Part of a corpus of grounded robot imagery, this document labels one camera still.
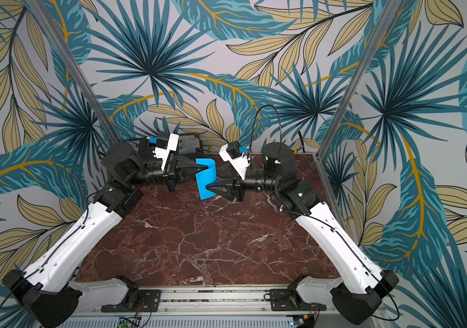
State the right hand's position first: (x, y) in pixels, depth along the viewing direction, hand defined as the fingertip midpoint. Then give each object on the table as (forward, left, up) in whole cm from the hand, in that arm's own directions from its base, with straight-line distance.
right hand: (210, 178), depth 56 cm
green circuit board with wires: (-29, +33, -44) cm, 63 cm away
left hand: (0, +1, +3) cm, 3 cm away
